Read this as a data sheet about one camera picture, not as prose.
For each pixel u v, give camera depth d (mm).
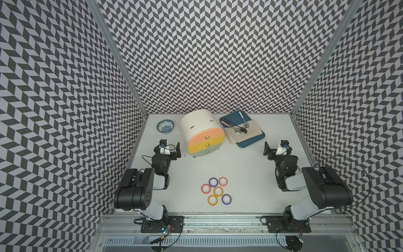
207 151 912
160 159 692
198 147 875
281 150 772
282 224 724
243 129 1092
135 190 456
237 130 1087
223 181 866
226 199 812
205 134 806
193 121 853
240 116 1167
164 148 753
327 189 455
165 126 1089
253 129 1087
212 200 806
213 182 864
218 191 834
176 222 706
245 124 1116
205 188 840
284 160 694
